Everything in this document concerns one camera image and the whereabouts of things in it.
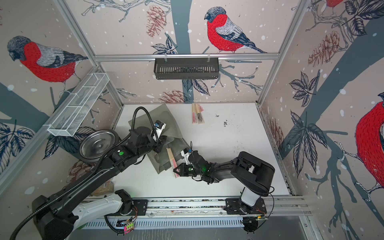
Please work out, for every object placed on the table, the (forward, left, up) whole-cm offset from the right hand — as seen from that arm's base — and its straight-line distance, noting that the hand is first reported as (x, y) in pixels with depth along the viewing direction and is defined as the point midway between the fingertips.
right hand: (174, 169), depth 81 cm
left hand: (+12, +3, +18) cm, 22 cm away
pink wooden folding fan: (+44, -8, -6) cm, 46 cm away
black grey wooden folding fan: (+43, -12, -5) cm, 45 cm away
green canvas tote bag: (+10, +1, +18) cm, 21 cm away
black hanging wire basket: (+65, -3, +23) cm, 69 cm away
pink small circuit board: (-27, +18, -2) cm, 32 cm away
